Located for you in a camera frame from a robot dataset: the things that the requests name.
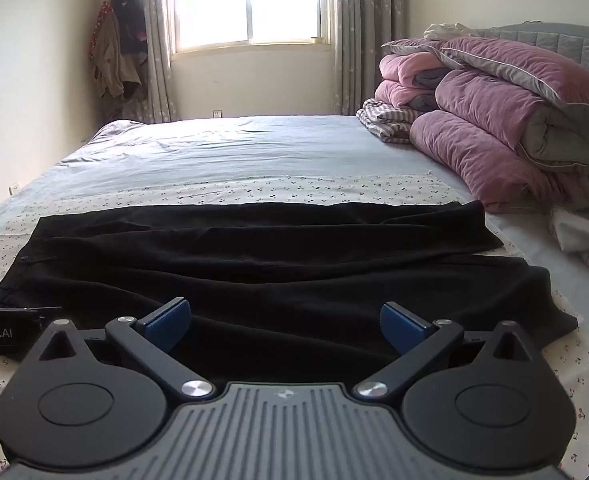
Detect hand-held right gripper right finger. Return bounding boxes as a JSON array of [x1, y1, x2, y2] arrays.
[[351, 301, 546, 402]]

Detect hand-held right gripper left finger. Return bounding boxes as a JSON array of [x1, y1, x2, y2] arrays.
[[34, 297, 216, 402]]

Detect black pants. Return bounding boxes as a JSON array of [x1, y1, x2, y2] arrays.
[[0, 201, 580, 396]]

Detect cherry print bedsheet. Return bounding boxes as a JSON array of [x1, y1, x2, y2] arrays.
[[0, 170, 589, 480]]

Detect bed with cherry sheet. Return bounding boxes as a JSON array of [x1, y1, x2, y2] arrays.
[[0, 114, 589, 306]]

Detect white crumpled cloth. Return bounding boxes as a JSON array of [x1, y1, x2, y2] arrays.
[[548, 206, 589, 263]]

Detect striped folded blanket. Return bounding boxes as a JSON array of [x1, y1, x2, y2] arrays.
[[357, 98, 417, 145]]

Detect hanging clothes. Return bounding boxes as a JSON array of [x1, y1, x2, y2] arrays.
[[88, 0, 149, 102]]

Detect white cloth on quilts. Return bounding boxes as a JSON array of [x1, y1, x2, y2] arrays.
[[423, 22, 481, 42]]

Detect grey padded headboard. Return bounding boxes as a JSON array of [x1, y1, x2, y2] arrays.
[[474, 22, 589, 86]]

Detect window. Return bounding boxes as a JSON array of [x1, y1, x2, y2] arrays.
[[167, 0, 332, 54]]

